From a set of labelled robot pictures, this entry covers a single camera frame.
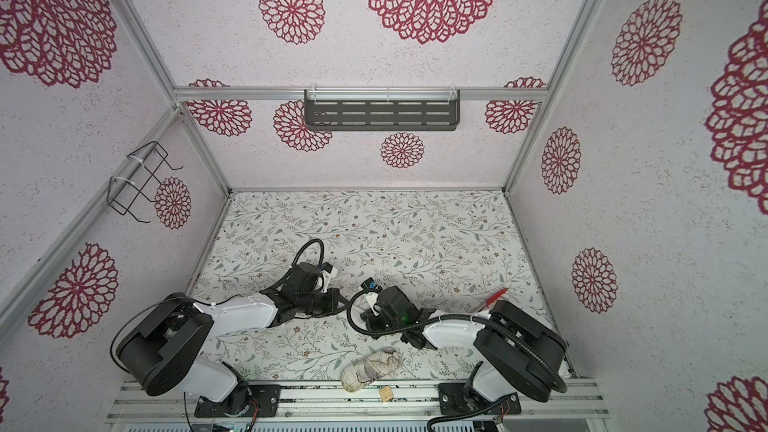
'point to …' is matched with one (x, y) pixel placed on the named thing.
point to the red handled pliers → (494, 298)
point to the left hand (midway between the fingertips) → (351, 309)
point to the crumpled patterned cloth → (364, 369)
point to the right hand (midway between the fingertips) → (360, 313)
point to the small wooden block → (386, 394)
